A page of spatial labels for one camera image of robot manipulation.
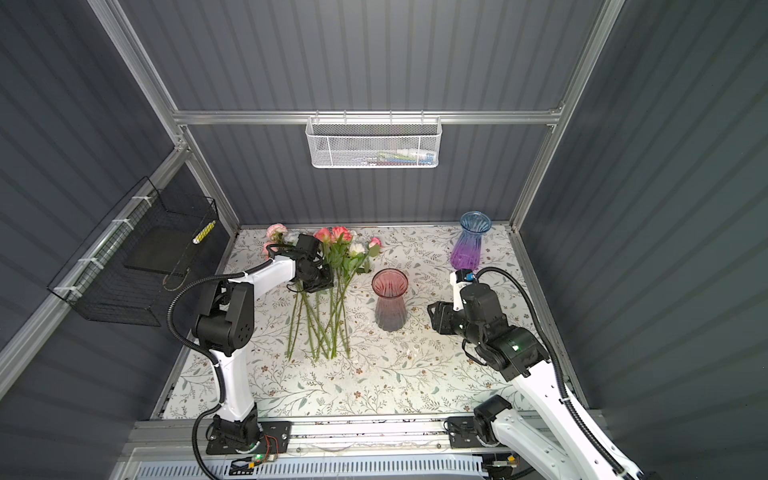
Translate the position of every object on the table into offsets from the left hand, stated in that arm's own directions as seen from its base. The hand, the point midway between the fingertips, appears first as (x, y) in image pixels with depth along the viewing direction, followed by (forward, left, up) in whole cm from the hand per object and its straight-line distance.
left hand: (334, 283), depth 100 cm
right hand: (-23, -30, +19) cm, 42 cm away
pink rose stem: (-15, 0, -3) cm, 15 cm away
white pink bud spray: (+12, -8, +4) cm, 15 cm away
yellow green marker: (+2, +32, +25) cm, 41 cm away
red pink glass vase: (-11, -18, +12) cm, 25 cm away
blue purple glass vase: (+13, -49, -1) cm, 50 cm away
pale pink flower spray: (+21, +24, +2) cm, 32 cm away
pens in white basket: (+25, -23, +32) cm, 46 cm away
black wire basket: (-9, +44, +26) cm, 52 cm away
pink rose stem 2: (+10, -3, +1) cm, 10 cm away
